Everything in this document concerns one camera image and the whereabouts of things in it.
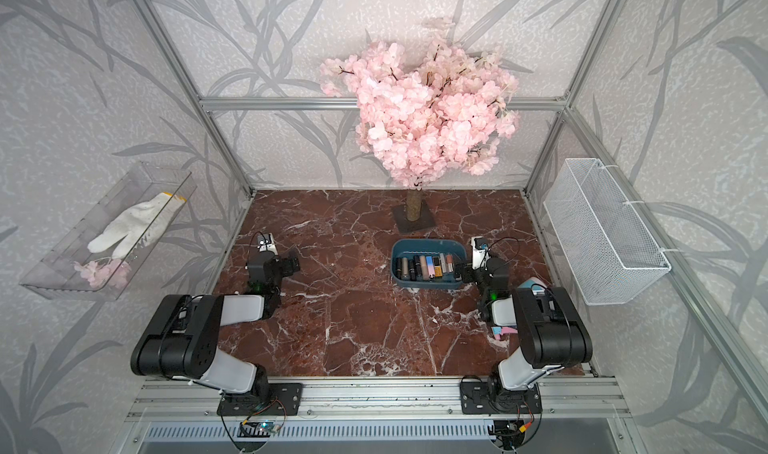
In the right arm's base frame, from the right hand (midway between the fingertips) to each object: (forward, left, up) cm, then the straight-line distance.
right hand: (470, 251), depth 94 cm
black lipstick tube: (-3, +23, -5) cm, 24 cm away
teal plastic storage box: (+5, +13, -5) cm, 15 cm away
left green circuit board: (-45, +54, -6) cm, 70 cm away
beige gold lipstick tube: (-3, +21, -5) cm, 22 cm away
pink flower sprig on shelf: (-22, +80, +27) cm, 88 cm away
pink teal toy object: (-23, -6, -6) cm, 25 cm away
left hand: (0, +61, +1) cm, 61 cm away
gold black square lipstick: (-3, +10, -5) cm, 12 cm away
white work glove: (-10, +83, +27) cm, 87 cm away
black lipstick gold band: (-1, +17, -5) cm, 18 cm away
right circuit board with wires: (-46, -4, -9) cm, 47 cm away
